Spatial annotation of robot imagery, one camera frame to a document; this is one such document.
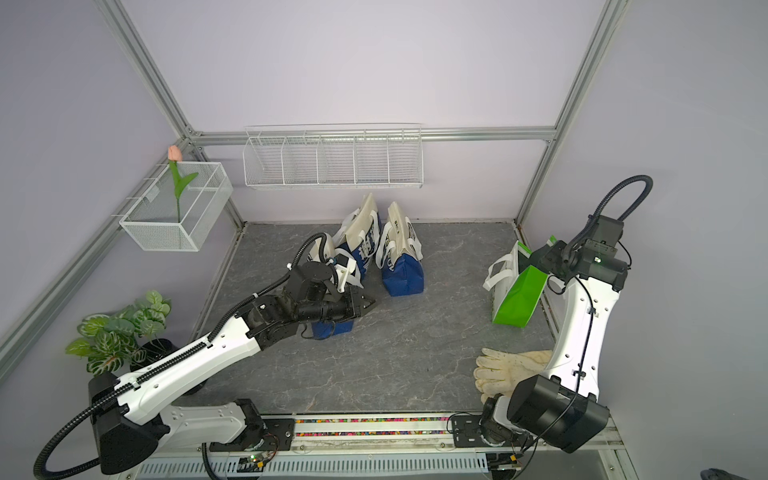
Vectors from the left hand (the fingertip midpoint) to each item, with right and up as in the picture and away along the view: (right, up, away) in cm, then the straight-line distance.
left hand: (380, 305), depth 67 cm
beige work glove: (+32, -21, +14) cm, 41 cm away
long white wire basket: (-1, +46, +35) cm, 58 cm away
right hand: (+44, +10, +6) cm, 45 cm away
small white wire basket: (-59, +20, +8) cm, 63 cm away
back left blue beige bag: (-6, +16, +20) cm, 26 cm away
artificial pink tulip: (-58, +32, +16) cm, 68 cm away
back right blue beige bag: (+4, +11, +17) cm, 21 cm away
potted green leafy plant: (-56, -7, -5) cm, 57 cm away
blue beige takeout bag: (-7, +10, -1) cm, 13 cm away
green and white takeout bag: (+34, +4, +8) cm, 35 cm away
